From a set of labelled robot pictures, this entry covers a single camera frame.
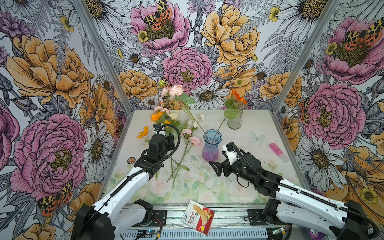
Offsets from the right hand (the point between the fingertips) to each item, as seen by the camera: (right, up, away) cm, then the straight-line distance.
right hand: (217, 162), depth 74 cm
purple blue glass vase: (-1, +11, +10) cm, 15 cm away
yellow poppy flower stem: (-44, +12, +26) cm, 53 cm away
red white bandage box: (-9, -25, -2) cm, 27 cm away
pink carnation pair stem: (-12, +7, +25) cm, 29 cm away
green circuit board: (-31, -32, -3) cm, 44 cm away
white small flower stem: (-12, +21, +34) cm, 42 cm away
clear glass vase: (+20, +19, +40) cm, 49 cm away
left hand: (-24, +10, +8) cm, 27 cm away
